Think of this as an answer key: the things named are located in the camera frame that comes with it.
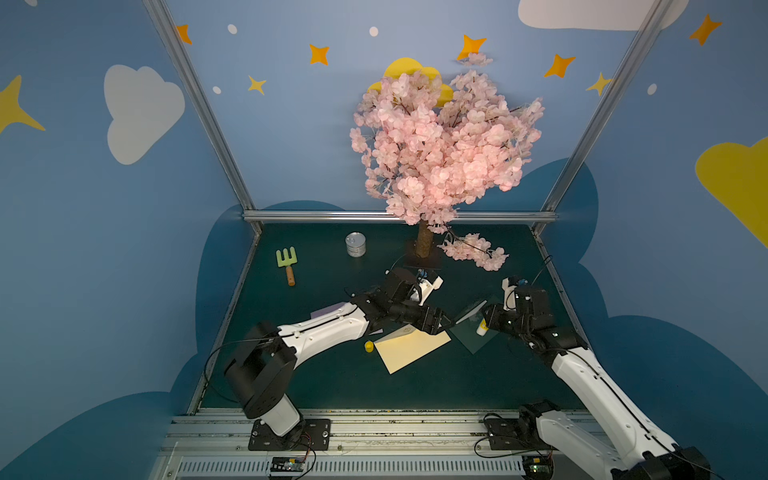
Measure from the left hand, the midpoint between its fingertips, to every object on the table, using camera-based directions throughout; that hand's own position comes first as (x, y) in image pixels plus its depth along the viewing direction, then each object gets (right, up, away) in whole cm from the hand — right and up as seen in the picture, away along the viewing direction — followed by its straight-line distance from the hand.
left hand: (446, 314), depth 77 cm
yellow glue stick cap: (-21, -12, +11) cm, 27 cm away
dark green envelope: (+9, -8, +16) cm, 20 cm away
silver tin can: (-27, +20, +33) cm, 47 cm away
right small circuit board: (+22, -37, -4) cm, 44 cm away
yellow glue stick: (+10, -4, +2) cm, 11 cm away
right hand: (+13, +1, +5) cm, 14 cm away
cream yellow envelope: (-10, -12, +13) cm, 20 cm away
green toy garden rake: (-54, +14, +33) cm, 65 cm away
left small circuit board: (-40, -36, -6) cm, 54 cm away
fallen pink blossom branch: (+9, +18, +6) cm, 21 cm away
